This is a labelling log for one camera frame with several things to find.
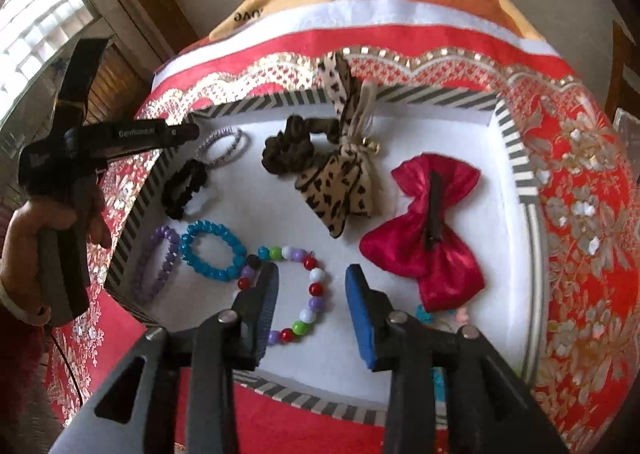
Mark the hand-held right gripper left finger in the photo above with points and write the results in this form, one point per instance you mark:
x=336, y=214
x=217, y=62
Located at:
x=267, y=314

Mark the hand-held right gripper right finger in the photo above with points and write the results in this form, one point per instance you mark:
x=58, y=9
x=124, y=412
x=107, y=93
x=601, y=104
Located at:
x=360, y=319

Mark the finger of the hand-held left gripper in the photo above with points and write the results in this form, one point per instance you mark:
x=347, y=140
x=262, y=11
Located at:
x=135, y=138
x=75, y=98

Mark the black scrunchie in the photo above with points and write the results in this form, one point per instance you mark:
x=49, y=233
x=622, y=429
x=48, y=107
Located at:
x=172, y=204

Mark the red satin bow clip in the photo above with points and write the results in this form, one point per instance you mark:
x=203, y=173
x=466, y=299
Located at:
x=450, y=274

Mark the striped cardboard box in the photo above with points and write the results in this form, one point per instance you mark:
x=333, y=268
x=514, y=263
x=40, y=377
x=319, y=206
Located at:
x=250, y=214

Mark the leopard print bow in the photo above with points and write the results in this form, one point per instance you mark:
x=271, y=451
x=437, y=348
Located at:
x=330, y=189

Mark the brown scrunchie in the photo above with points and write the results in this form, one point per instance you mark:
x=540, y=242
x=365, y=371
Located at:
x=280, y=148

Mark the person's left hand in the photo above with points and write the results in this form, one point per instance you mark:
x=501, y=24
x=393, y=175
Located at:
x=22, y=254

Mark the wooden panelled door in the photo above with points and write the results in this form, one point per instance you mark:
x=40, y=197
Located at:
x=125, y=83

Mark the window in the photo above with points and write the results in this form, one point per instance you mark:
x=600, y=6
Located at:
x=40, y=23

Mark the red floral tablecloth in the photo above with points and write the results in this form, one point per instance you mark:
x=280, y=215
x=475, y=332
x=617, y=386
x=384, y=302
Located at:
x=575, y=234

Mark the wooden chair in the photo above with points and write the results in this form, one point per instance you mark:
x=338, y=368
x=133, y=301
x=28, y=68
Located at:
x=620, y=73

